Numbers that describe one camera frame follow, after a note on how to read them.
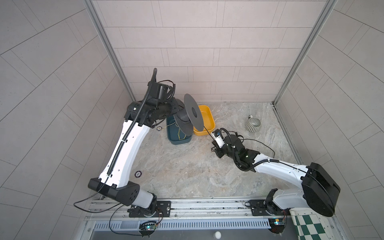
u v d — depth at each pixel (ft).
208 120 3.45
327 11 2.37
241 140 2.10
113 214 2.28
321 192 1.34
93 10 2.36
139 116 1.33
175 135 3.12
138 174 2.69
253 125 3.35
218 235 1.92
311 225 2.19
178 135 3.16
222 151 2.34
